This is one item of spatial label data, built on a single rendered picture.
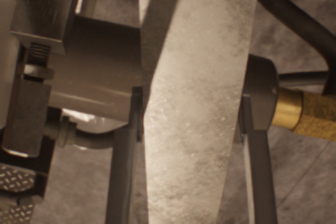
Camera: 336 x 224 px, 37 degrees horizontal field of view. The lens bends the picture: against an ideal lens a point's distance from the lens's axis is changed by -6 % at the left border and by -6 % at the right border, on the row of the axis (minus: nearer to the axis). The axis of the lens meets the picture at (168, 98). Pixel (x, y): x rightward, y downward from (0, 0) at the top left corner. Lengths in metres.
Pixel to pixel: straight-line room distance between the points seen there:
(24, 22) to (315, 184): 1.55
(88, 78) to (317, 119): 0.19
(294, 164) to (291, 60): 0.40
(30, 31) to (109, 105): 0.16
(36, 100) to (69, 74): 0.11
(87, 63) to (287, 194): 1.42
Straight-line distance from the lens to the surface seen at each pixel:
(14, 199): 0.89
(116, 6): 1.27
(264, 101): 0.41
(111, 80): 0.39
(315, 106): 0.45
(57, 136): 0.93
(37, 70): 0.28
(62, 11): 0.25
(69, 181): 1.69
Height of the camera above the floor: 1.10
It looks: 51 degrees down
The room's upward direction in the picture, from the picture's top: 180 degrees counter-clockwise
